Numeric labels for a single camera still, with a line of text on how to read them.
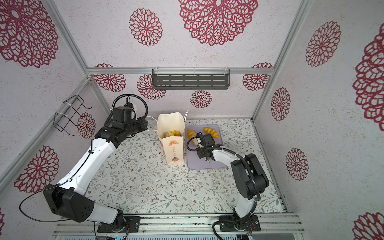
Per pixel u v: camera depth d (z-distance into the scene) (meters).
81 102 0.85
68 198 0.39
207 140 0.76
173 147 0.84
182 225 0.75
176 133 0.99
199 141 0.87
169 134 0.92
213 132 1.09
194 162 0.95
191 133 1.04
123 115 0.57
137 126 0.66
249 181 0.48
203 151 0.83
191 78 0.95
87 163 0.46
